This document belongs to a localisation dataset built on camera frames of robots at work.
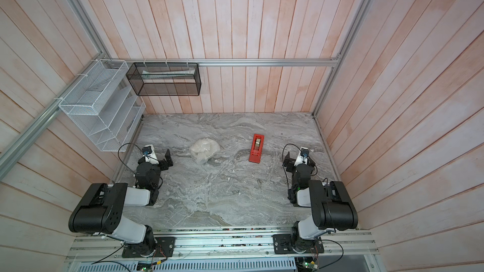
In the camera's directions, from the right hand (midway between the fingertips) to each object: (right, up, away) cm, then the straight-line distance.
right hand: (298, 152), depth 91 cm
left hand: (-69, 0, 0) cm, 69 cm away
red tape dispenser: (-20, +2, +7) cm, 21 cm away
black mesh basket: (-71, +40, +13) cm, 83 cm away
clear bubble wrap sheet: (-49, +1, +4) cm, 49 cm away
